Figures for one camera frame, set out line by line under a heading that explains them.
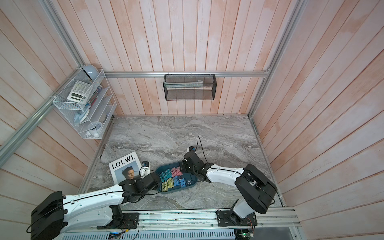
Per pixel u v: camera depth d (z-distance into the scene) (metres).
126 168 0.88
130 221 0.73
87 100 0.76
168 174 0.86
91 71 0.82
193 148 0.81
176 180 0.84
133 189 0.59
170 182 0.83
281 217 0.76
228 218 0.73
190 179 0.79
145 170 0.73
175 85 0.89
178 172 0.88
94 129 0.90
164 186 0.82
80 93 0.76
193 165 0.67
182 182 0.84
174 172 0.88
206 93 1.07
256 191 0.44
